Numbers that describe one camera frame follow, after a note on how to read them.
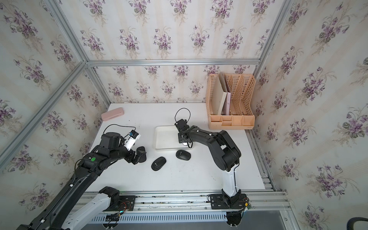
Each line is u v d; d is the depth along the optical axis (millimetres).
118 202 675
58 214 400
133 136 647
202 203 750
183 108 819
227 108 956
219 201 732
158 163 844
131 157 650
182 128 766
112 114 1114
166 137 1005
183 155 882
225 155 509
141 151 900
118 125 667
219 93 1012
